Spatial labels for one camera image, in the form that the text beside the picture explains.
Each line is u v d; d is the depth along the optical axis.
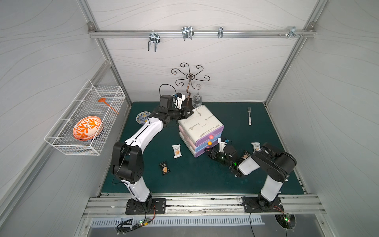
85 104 0.70
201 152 0.90
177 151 0.93
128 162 0.46
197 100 0.97
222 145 0.85
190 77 0.93
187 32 0.77
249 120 1.10
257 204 0.66
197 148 0.80
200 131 0.78
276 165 0.49
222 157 0.80
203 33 0.80
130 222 0.72
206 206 0.75
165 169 0.84
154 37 0.78
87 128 0.64
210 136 0.78
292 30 0.77
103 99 0.79
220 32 0.78
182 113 0.75
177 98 0.78
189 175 0.84
